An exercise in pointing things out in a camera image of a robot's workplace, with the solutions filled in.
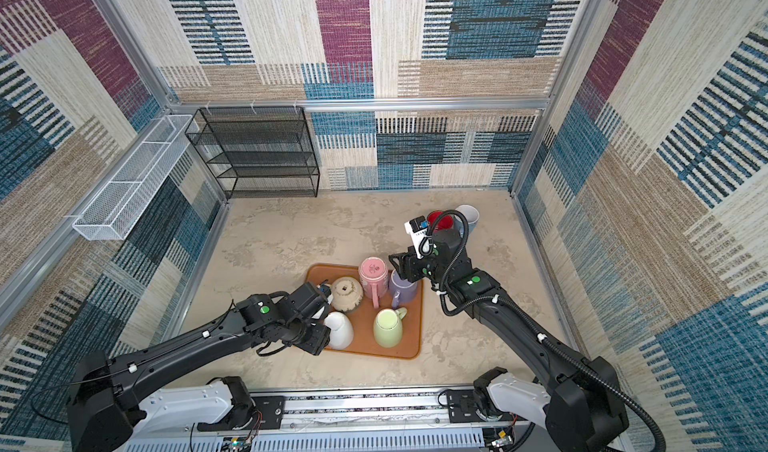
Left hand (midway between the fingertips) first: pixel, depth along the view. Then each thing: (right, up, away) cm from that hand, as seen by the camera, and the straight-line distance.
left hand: (322, 335), depth 77 cm
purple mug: (+20, +9, +8) cm, 24 cm away
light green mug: (+17, +2, -1) cm, 17 cm away
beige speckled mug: (+5, +9, +7) cm, 13 cm away
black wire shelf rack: (-31, +54, +34) cm, 71 cm away
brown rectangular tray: (+10, +2, +8) cm, 13 cm away
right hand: (+20, +19, +2) cm, 28 cm away
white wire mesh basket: (-47, +32, -5) cm, 57 cm away
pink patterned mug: (+13, +13, +8) cm, 20 cm away
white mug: (+5, +1, 0) cm, 5 cm away
